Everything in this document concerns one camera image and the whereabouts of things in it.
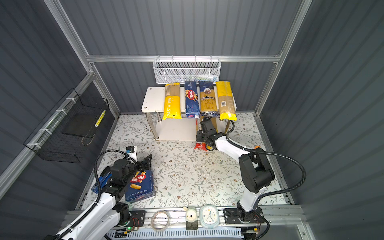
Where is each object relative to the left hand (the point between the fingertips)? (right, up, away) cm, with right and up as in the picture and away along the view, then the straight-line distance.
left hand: (143, 154), depth 83 cm
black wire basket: (-36, +11, -12) cm, 39 cm away
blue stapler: (-23, -15, +1) cm, 27 cm away
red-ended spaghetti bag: (+33, +4, +4) cm, 33 cm away
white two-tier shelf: (+11, +14, +19) cm, 26 cm away
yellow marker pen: (-22, +17, -6) cm, 29 cm away
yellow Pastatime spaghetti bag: (+47, +16, +21) cm, 54 cm away
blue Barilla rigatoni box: (0, -16, -4) cm, 16 cm away
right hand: (+33, +11, +10) cm, 36 cm away
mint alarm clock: (+36, -28, -11) cm, 47 cm away
